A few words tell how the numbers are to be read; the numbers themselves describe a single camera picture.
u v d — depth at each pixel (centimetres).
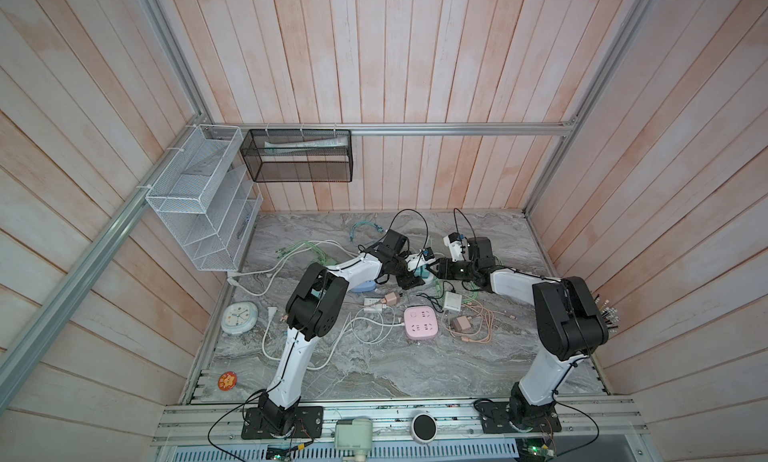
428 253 86
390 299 93
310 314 57
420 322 88
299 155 105
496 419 73
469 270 81
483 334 88
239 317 89
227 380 80
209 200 72
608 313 76
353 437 68
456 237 88
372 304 92
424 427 69
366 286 96
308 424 73
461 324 88
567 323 49
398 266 86
